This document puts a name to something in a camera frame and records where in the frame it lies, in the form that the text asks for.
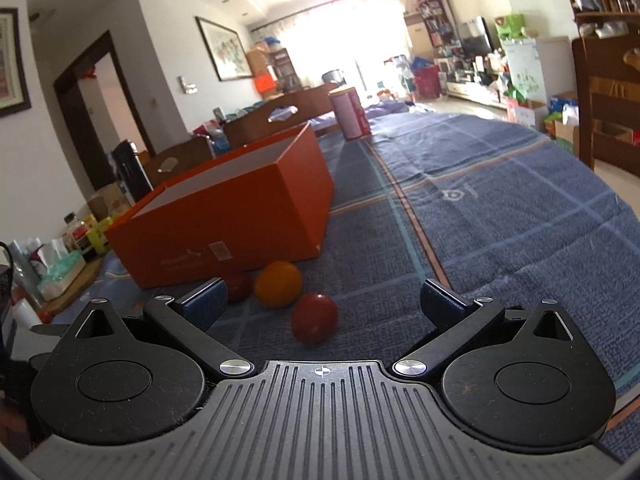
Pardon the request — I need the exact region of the small cluttered bookshelf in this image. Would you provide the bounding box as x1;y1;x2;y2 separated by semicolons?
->
246;40;296;98

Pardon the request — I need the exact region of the open brown cardboard box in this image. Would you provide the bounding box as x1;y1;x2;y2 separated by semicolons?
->
552;105;581;156

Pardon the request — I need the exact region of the tall dark bookshelf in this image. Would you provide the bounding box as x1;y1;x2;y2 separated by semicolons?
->
417;0;461;58

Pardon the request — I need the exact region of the red plastic basket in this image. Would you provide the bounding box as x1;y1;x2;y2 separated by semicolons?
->
414;65;442;100

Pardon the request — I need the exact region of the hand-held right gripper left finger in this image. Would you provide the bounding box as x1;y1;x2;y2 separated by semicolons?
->
64;276;253;381

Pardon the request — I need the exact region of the dark glass bottle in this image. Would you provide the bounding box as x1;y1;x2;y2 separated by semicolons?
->
62;212;101;263

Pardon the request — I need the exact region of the red cylindrical can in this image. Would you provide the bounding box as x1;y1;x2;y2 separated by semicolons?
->
328;86;372;141

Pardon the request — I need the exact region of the wooden chair with slatted back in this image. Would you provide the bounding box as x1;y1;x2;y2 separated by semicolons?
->
571;35;640;178

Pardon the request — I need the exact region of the green tissue pack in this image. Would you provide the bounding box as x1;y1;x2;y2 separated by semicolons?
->
37;250;86;301

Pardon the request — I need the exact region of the wooden chair with cutout back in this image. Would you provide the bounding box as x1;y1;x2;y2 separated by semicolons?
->
222;81;341;148

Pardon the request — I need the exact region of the red tomato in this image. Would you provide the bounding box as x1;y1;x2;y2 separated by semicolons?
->
291;293;339;345

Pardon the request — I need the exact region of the red apple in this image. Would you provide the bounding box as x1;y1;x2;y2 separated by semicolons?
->
222;272;254;304

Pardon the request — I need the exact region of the purple cloth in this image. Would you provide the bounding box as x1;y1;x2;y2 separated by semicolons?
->
305;100;436;133

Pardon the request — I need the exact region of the framed floral wall picture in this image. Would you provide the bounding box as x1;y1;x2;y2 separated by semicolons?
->
195;16;254;82

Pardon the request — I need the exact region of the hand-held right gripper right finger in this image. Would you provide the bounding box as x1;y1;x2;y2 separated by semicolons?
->
392;278;581;381

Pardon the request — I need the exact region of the white box with green print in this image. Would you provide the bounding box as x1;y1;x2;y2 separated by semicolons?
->
507;97;548;131

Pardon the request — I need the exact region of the orange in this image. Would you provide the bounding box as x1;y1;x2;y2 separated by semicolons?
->
254;261;302;309

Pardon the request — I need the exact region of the white chest freezer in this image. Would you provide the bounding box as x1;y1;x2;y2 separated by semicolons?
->
501;36;571;103

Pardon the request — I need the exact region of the blue patterned tablecloth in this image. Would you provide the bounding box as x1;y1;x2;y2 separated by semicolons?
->
50;110;640;466

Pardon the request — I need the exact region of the orange cardboard box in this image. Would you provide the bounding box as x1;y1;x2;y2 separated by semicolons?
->
105;122;335;290

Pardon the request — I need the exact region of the white television stand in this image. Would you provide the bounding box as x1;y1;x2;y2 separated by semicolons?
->
446;77;508;108

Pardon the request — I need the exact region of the black television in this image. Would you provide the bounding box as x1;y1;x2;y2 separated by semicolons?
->
460;16;493;56

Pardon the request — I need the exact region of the dark framed wall picture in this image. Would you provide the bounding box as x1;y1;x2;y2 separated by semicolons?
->
0;7;32;118

